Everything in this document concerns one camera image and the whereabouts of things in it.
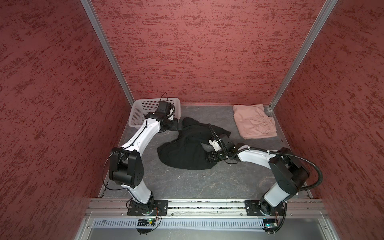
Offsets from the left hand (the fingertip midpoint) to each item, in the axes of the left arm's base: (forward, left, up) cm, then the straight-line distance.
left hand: (174, 128), depth 88 cm
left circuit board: (-46, +11, -16) cm, 50 cm away
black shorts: (-11, -7, -10) cm, 16 cm away
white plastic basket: (+27, +30, -10) cm, 41 cm away
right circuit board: (-46, -50, -16) cm, 70 cm away
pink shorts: (+15, -55, -12) cm, 58 cm away
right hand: (-14, -22, -13) cm, 30 cm away
